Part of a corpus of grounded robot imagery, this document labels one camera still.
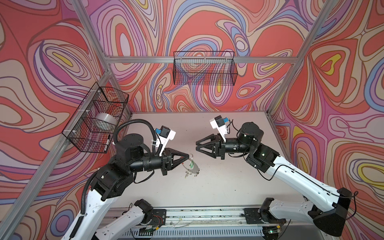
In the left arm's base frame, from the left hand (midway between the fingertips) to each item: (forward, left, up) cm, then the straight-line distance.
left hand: (188, 158), depth 51 cm
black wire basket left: (+22, +46, -6) cm, 51 cm away
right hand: (+4, -4, -3) cm, 6 cm away
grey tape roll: (+26, +42, -7) cm, 50 cm away
